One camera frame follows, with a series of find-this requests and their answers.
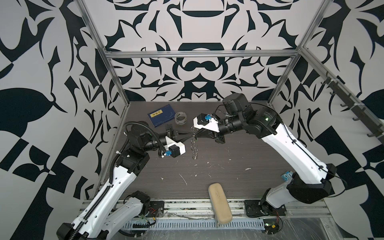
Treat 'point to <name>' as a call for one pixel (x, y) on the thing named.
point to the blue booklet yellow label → (161, 115)
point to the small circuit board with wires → (271, 225)
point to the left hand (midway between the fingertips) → (191, 126)
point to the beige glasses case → (221, 207)
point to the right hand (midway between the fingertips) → (197, 132)
